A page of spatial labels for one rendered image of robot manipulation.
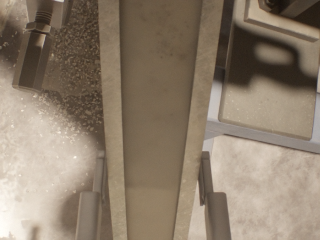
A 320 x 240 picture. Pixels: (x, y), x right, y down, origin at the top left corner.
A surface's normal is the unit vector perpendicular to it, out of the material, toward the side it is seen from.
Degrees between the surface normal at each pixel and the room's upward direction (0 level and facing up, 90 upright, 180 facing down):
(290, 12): 90
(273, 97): 0
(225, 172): 0
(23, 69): 4
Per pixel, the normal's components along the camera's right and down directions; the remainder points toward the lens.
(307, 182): 0.22, -0.14
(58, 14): -0.18, 0.98
